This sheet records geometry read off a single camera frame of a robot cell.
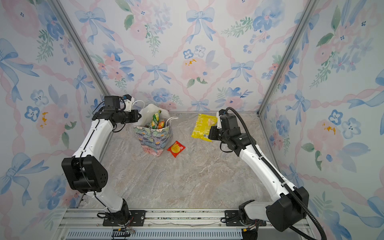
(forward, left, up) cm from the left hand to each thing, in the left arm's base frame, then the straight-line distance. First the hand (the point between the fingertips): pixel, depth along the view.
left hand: (140, 113), depth 85 cm
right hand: (-11, -39, 0) cm, 40 cm away
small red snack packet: (-9, -19, -23) cm, 31 cm away
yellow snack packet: (-10, -34, -2) cm, 36 cm away
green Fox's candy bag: (-3, -8, -3) cm, 9 cm away
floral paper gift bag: (-12, -7, -10) cm, 17 cm away
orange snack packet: (-3, -11, -6) cm, 13 cm away
